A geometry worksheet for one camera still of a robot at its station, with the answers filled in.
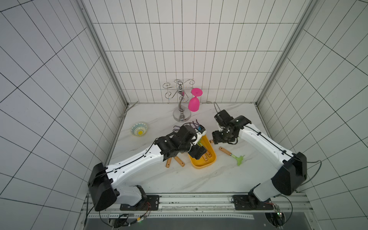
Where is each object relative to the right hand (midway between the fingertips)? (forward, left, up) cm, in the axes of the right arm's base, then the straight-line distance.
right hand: (216, 139), depth 81 cm
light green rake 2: (-9, +21, -13) cm, 27 cm away
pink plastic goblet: (+26, +14, +4) cm, 29 cm away
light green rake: (-11, +28, -12) cm, 32 cm away
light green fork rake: (-5, -17, -14) cm, 23 cm away
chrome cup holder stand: (+29, +23, -12) cm, 38 cm away
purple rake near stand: (+20, +13, -15) cm, 28 cm away
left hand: (-9, +11, +4) cm, 14 cm away
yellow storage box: (-6, +3, -13) cm, 15 cm away
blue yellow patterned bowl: (+13, +54, -13) cm, 57 cm away
